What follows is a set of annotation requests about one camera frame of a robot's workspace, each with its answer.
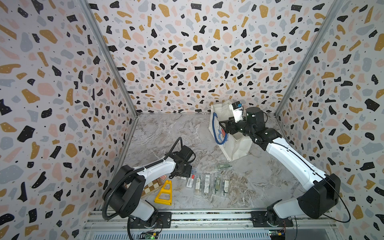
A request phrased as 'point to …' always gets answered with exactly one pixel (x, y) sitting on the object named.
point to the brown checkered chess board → (153, 185)
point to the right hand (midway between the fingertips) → (225, 120)
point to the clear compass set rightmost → (226, 186)
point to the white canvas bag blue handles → (226, 142)
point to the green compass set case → (217, 185)
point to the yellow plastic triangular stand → (165, 195)
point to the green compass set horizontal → (224, 166)
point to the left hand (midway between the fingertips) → (187, 172)
